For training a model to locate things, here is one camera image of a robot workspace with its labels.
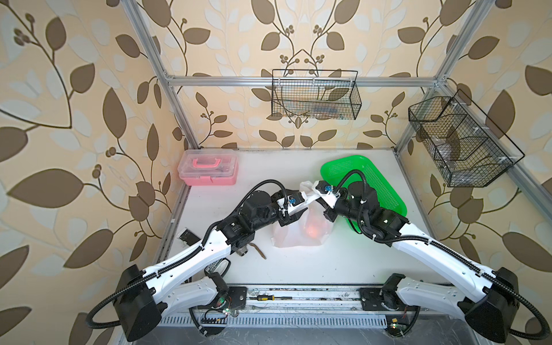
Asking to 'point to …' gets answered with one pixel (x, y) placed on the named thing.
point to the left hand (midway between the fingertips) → (297, 194)
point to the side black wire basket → (466, 149)
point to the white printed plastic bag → (312, 228)
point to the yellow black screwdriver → (269, 297)
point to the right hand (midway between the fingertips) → (314, 194)
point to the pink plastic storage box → (209, 167)
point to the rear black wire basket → (330, 94)
